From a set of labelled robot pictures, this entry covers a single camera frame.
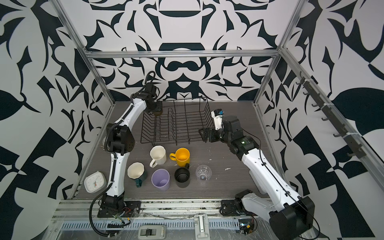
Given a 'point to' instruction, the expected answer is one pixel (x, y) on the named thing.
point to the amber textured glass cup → (158, 113)
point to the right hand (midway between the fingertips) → (207, 128)
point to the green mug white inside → (136, 170)
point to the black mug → (182, 176)
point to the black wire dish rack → (176, 121)
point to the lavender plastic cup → (160, 179)
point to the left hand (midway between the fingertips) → (157, 104)
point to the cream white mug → (158, 154)
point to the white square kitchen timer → (95, 182)
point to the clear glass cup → (203, 172)
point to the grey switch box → (151, 232)
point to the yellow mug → (182, 155)
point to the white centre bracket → (201, 226)
